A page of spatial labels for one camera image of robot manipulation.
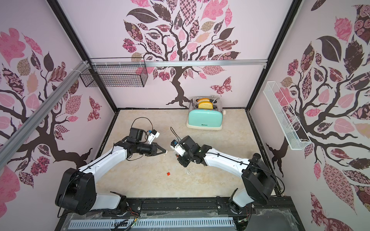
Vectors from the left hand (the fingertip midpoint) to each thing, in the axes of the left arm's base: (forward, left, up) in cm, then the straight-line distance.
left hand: (163, 154), depth 80 cm
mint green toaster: (+29, -26, +3) cm, 39 cm away
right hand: (-1, -10, -4) cm, 10 cm away
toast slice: (+33, -26, +7) cm, 43 cm away
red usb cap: (-7, -2, -12) cm, 14 cm away
